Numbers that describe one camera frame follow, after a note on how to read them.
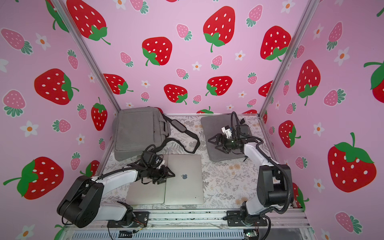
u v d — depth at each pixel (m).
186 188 0.85
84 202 0.43
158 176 0.77
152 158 0.73
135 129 1.04
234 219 0.73
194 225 0.73
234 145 0.75
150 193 0.82
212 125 1.12
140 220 0.73
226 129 0.83
